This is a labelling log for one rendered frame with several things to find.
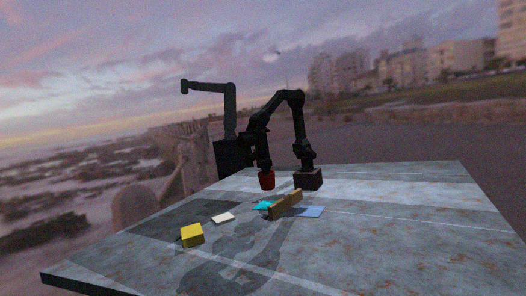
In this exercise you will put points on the brown wooden beam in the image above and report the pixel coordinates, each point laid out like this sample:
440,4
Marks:
281,205

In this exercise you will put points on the yellow cube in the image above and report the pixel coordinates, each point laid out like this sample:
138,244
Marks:
192,235

